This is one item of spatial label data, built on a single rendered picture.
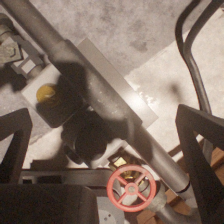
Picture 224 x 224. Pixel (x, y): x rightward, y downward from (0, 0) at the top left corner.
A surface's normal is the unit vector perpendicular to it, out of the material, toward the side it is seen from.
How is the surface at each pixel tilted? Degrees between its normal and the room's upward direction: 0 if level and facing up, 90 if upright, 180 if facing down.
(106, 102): 0
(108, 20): 0
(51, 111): 0
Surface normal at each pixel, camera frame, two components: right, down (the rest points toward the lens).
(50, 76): 0.00, 0.09
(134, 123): 0.33, -0.21
